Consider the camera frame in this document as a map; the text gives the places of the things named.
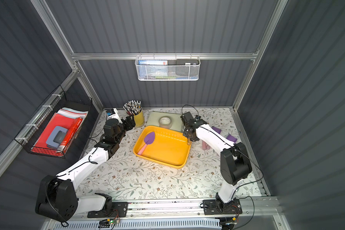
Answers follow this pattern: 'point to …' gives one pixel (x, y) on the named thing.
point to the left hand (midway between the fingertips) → (129, 116)
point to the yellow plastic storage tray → (167, 146)
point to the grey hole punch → (56, 137)
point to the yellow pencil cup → (139, 119)
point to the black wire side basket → (57, 126)
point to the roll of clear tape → (165, 121)
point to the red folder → (57, 120)
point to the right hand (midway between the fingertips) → (188, 135)
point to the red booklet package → (69, 134)
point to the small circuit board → (106, 223)
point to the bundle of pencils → (132, 107)
